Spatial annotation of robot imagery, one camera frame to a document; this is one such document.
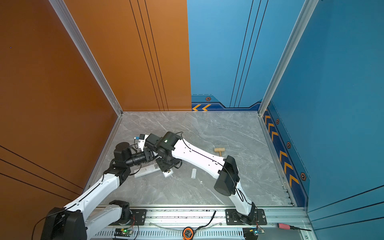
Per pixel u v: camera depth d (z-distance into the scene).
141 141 0.74
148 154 0.69
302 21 0.74
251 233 0.70
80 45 0.82
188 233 0.67
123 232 0.71
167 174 0.74
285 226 0.69
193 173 0.87
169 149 0.50
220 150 0.97
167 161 0.61
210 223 0.72
